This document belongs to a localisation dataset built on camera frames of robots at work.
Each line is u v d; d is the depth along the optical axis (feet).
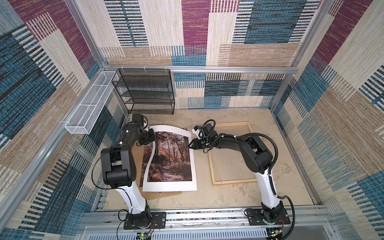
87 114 3.08
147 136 2.71
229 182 2.75
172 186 2.80
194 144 3.00
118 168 1.65
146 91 3.59
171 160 3.08
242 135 2.02
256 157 1.88
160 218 2.44
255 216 2.42
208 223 2.40
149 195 2.73
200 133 3.03
